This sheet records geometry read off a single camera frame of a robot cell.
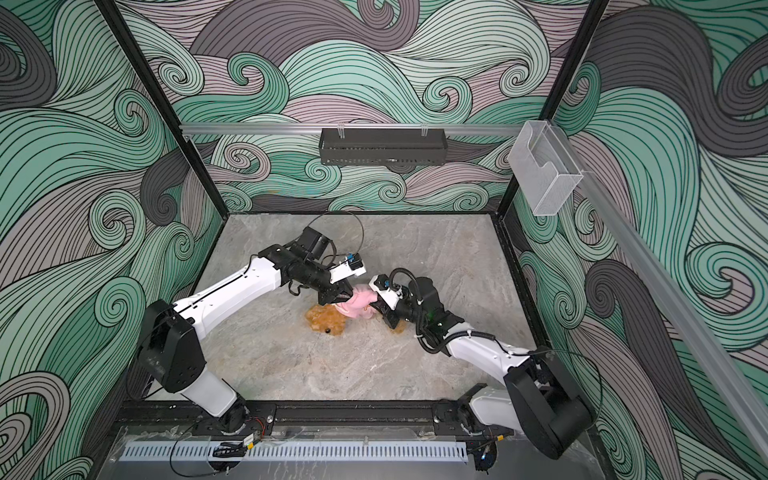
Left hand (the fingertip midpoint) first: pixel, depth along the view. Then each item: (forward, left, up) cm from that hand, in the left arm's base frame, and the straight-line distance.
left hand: (354, 293), depth 79 cm
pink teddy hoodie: (-4, -2, +1) cm, 4 cm away
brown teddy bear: (-6, +6, -5) cm, 10 cm away
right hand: (0, -5, -2) cm, 6 cm away
